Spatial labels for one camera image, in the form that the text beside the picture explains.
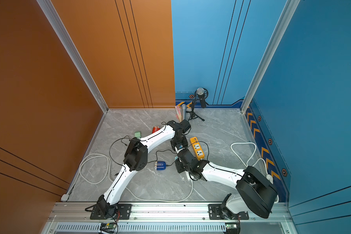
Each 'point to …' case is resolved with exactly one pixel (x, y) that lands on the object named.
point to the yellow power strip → (197, 148)
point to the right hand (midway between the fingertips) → (177, 161)
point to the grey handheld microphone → (184, 108)
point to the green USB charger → (138, 135)
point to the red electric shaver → (155, 128)
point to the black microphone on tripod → (202, 94)
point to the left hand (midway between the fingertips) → (186, 147)
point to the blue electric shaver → (160, 165)
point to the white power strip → (187, 175)
